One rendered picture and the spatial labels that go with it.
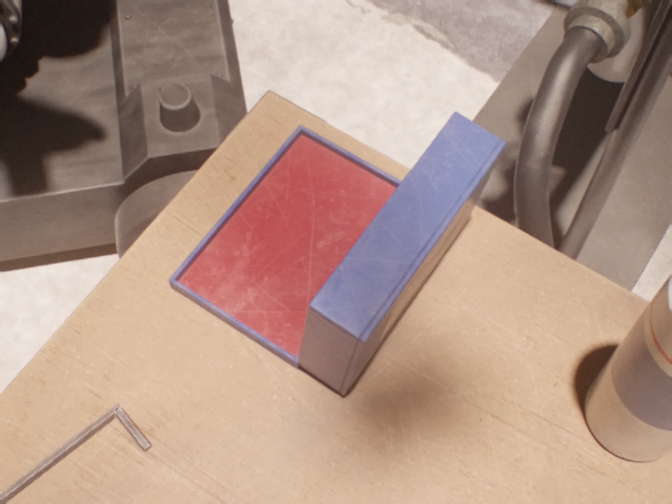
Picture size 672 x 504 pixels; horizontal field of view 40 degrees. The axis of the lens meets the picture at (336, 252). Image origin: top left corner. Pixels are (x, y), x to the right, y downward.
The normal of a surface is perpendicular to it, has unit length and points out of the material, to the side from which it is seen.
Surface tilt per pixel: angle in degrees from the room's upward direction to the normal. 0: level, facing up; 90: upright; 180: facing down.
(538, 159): 44
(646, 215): 0
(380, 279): 7
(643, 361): 90
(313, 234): 0
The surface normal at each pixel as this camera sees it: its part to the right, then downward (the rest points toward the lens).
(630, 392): -0.88, 0.42
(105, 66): 0.00, -0.47
